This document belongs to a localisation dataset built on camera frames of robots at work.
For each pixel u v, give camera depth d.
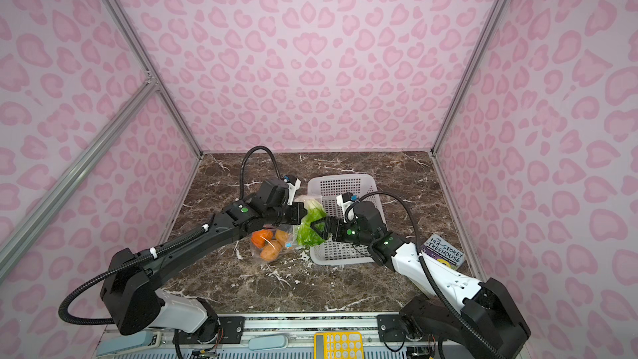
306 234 0.75
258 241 0.84
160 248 0.46
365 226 0.61
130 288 0.40
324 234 0.68
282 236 0.87
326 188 1.00
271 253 0.84
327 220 0.68
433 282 0.46
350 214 0.70
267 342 0.68
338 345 0.70
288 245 0.76
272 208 0.64
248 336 0.73
